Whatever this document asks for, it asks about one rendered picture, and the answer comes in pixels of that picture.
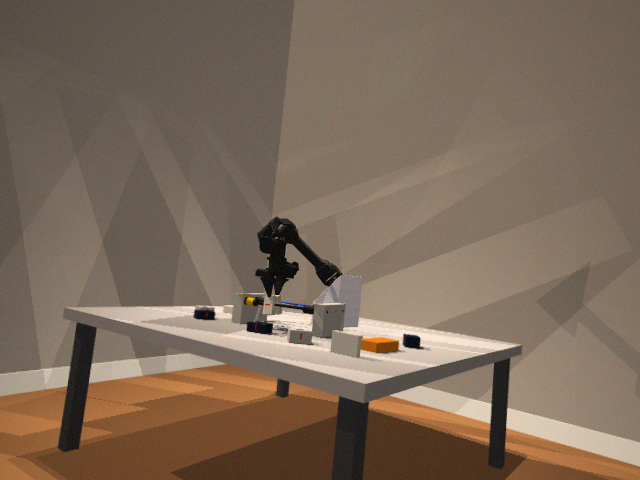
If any orange rectangular block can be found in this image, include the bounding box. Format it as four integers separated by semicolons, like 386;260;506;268
361;337;399;353

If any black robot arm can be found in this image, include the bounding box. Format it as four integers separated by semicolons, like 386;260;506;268
257;216;342;286

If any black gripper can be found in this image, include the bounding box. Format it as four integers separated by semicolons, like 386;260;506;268
255;254;294;297

